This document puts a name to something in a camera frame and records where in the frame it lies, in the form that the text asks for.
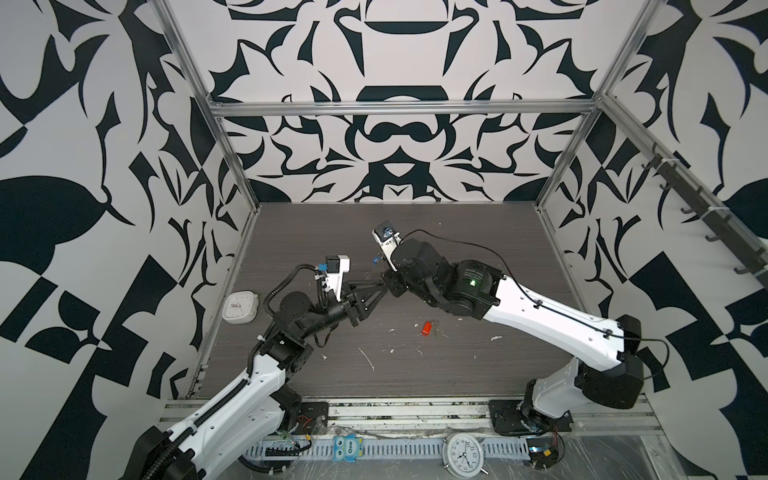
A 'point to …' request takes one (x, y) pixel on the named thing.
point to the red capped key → (426, 329)
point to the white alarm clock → (464, 455)
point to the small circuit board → (542, 451)
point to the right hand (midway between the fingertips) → (386, 257)
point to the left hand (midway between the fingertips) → (386, 282)
